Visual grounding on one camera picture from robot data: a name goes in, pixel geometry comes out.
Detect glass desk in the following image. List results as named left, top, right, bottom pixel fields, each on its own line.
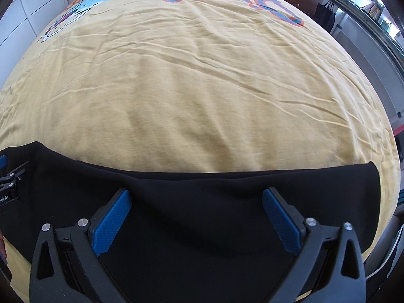
left=329, top=0, right=403, bottom=80

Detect black bag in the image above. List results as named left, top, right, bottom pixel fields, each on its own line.
left=312, top=1, right=336, bottom=34

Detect yellow dinosaur bed cover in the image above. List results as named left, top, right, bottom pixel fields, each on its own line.
left=1, top=0, right=403, bottom=302

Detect black pants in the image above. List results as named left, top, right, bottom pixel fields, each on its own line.
left=1, top=142, right=381, bottom=302

